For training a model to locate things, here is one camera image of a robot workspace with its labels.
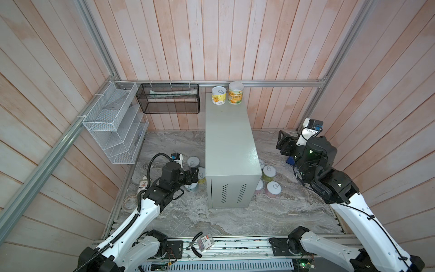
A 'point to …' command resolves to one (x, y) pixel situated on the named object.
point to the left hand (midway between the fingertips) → (190, 173)
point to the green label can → (269, 173)
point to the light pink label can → (260, 185)
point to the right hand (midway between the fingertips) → (287, 133)
